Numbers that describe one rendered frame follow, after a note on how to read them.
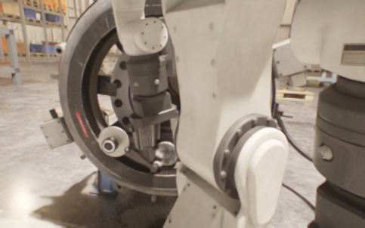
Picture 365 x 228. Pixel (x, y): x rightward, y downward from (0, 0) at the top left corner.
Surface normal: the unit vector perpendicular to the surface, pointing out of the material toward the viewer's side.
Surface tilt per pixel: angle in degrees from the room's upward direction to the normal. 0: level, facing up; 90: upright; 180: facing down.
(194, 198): 60
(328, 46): 101
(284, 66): 90
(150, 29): 90
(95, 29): 90
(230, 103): 90
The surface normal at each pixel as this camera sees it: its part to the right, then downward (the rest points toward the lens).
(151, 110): 0.55, 0.24
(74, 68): -0.14, 0.24
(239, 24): 0.50, 0.62
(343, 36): -0.83, 0.28
